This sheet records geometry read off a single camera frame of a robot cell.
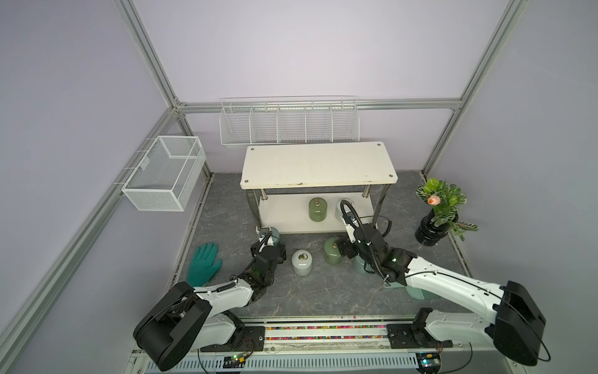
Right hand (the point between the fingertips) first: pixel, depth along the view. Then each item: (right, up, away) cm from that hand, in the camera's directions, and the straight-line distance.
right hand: (346, 230), depth 82 cm
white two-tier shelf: (-12, +16, +34) cm, 39 cm away
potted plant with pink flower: (+30, +4, -6) cm, 31 cm away
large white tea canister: (-16, -12, +1) cm, 20 cm away
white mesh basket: (-65, +20, +2) cm, 68 cm away
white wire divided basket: (-20, +44, +16) cm, 51 cm away
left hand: (-27, -5, +7) cm, 28 cm away
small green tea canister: (-10, +7, +10) cm, 15 cm away
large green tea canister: (-5, -10, +3) cm, 11 cm away
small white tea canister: (-5, +8, -15) cm, 17 cm away
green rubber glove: (-54, -15, +7) cm, 57 cm away
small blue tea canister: (-25, -2, +1) cm, 25 cm away
